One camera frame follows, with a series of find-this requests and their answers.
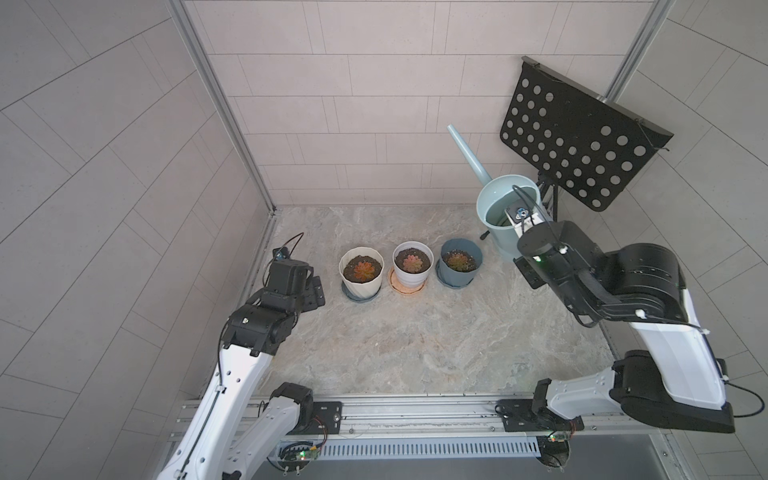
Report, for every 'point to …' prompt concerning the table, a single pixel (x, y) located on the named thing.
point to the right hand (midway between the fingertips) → (525, 241)
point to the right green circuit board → (558, 436)
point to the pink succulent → (412, 264)
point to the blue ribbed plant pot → (452, 278)
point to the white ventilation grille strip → (428, 448)
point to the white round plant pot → (420, 249)
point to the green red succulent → (460, 261)
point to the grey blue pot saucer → (361, 300)
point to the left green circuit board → (302, 455)
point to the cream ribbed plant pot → (365, 289)
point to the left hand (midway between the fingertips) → (308, 283)
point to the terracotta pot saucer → (394, 284)
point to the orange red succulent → (364, 270)
